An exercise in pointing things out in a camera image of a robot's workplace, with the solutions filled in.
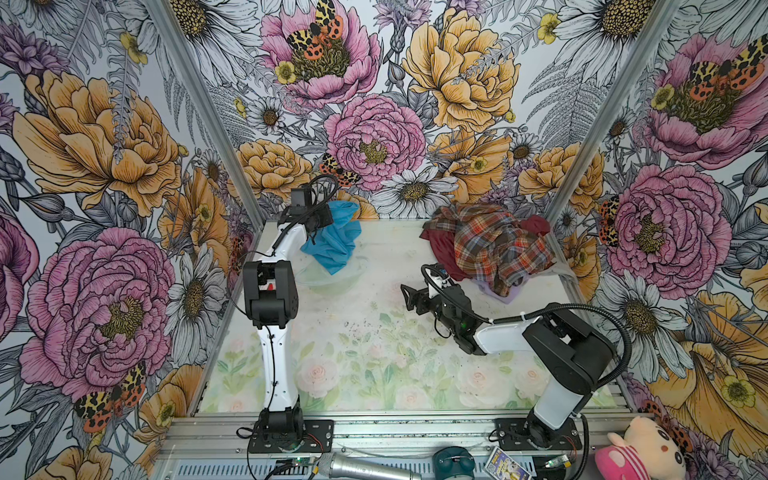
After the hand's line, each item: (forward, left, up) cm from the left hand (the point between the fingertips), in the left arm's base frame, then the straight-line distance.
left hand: (328, 219), depth 105 cm
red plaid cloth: (-13, -54, +1) cm, 55 cm away
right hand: (-27, -28, -3) cm, 39 cm away
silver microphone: (-69, -9, -9) cm, 70 cm away
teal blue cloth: (-7, -2, -5) cm, 9 cm away
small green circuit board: (-69, -60, -13) cm, 92 cm away
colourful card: (-69, -46, -11) cm, 84 cm away
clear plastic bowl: (-15, +5, -13) cm, 21 cm away
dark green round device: (-69, -34, -4) cm, 77 cm away
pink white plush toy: (-68, -77, -7) cm, 103 cm away
